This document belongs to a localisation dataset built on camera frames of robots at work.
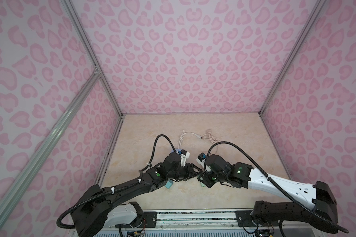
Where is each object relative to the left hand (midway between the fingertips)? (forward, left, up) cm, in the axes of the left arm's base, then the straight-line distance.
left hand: (203, 177), depth 72 cm
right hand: (+1, +1, -3) cm, 3 cm away
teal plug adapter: (+1, +18, -14) cm, 22 cm away
